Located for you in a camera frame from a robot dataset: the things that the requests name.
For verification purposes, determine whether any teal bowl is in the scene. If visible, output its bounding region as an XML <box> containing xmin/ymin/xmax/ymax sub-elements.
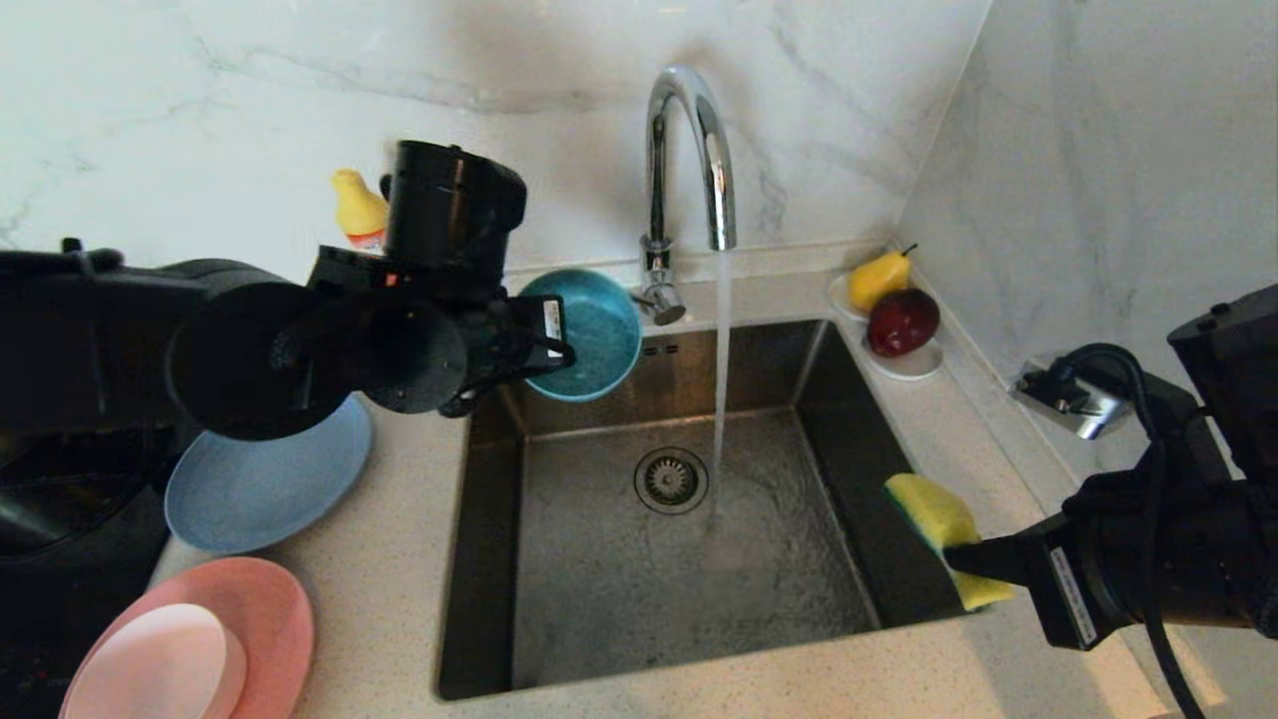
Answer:
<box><xmin>517</xmin><ymin>268</ymin><xmax>643</xmax><ymax>403</ymax></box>

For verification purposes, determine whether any yellow sponge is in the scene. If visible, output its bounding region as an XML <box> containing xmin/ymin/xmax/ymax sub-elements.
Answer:
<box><xmin>885</xmin><ymin>472</ymin><xmax>1014</xmax><ymax>612</ymax></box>

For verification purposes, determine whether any orange yellow dish soap bottle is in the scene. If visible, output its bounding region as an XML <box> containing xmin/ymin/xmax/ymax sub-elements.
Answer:
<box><xmin>332</xmin><ymin>170</ymin><xmax>390</xmax><ymax>256</ymax></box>

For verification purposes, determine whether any chrome gooseneck faucet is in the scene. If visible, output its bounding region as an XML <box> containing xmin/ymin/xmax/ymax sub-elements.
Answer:
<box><xmin>629</xmin><ymin>66</ymin><xmax>738</xmax><ymax>328</ymax></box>

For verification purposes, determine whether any stainless steel sink basin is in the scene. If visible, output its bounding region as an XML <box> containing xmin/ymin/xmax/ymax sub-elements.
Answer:
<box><xmin>435</xmin><ymin>320</ymin><xmax>984</xmax><ymax>700</ymax></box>

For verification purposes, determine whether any round metal drain strainer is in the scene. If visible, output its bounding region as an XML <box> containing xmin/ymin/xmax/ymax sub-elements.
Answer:
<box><xmin>634</xmin><ymin>448</ymin><xmax>710</xmax><ymax>516</ymax></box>

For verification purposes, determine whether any small white fruit dish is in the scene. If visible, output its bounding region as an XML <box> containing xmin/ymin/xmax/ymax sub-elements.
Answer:
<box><xmin>827</xmin><ymin>276</ymin><xmax>945</xmax><ymax>381</ymax></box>

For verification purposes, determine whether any blue plate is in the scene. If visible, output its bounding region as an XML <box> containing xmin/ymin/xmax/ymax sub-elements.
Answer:
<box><xmin>165</xmin><ymin>394</ymin><xmax>375</xmax><ymax>555</ymax></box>

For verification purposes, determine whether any dark red apple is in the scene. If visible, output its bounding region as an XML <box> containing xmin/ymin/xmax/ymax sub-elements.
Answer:
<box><xmin>867</xmin><ymin>289</ymin><xmax>942</xmax><ymax>358</ymax></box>

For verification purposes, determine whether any yellow pear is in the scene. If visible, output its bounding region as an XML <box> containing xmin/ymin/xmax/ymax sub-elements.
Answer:
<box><xmin>849</xmin><ymin>245</ymin><xmax>918</xmax><ymax>315</ymax></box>

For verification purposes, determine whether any large pink plate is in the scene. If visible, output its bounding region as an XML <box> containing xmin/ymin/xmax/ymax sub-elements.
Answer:
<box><xmin>58</xmin><ymin>556</ymin><xmax>315</xmax><ymax>719</ymax></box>

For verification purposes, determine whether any black frying pan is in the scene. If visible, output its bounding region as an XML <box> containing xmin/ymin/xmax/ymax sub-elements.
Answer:
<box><xmin>0</xmin><ymin>429</ymin><xmax>176</xmax><ymax>565</ymax></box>

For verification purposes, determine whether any small light pink plate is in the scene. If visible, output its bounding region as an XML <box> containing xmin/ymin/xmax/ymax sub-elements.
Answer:
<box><xmin>60</xmin><ymin>603</ymin><xmax>247</xmax><ymax>719</ymax></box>

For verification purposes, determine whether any black induction cooktop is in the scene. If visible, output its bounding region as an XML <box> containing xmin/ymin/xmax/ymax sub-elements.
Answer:
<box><xmin>0</xmin><ymin>429</ymin><xmax>181</xmax><ymax>719</ymax></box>

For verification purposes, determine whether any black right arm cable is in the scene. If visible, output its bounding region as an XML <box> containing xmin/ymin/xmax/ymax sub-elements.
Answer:
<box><xmin>1048</xmin><ymin>343</ymin><xmax>1209</xmax><ymax>719</ymax></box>

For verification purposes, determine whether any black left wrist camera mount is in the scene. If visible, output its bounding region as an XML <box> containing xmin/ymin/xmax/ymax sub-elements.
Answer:
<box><xmin>382</xmin><ymin>140</ymin><xmax>528</xmax><ymax>301</ymax></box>

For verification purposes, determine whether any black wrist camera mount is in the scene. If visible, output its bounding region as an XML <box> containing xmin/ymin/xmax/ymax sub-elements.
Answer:
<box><xmin>1168</xmin><ymin>285</ymin><xmax>1278</xmax><ymax>480</ymax></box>
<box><xmin>382</xmin><ymin>140</ymin><xmax>528</xmax><ymax>301</ymax></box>

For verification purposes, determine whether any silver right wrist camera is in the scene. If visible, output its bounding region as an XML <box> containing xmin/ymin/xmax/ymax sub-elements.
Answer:
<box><xmin>1008</xmin><ymin>350</ymin><xmax>1134</xmax><ymax>440</ymax></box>

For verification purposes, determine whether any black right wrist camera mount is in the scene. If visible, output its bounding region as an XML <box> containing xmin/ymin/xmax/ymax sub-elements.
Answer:
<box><xmin>1168</xmin><ymin>285</ymin><xmax>1278</xmax><ymax>480</ymax></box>

